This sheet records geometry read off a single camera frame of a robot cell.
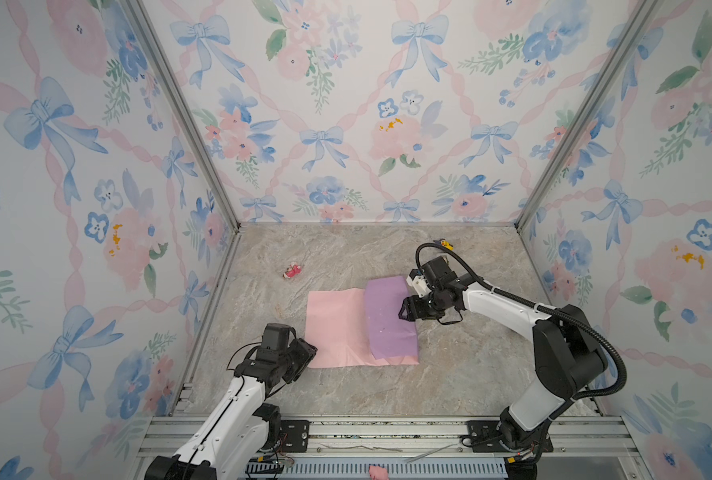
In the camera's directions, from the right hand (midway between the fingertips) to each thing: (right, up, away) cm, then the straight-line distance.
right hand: (407, 313), depth 90 cm
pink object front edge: (-10, -32, -22) cm, 40 cm away
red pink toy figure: (-37, +12, +14) cm, 41 cm away
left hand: (-27, -10, -4) cm, 29 cm away
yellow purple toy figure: (+18, +21, +21) cm, 34 cm away
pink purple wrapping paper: (-14, -4, 0) cm, 14 cm away
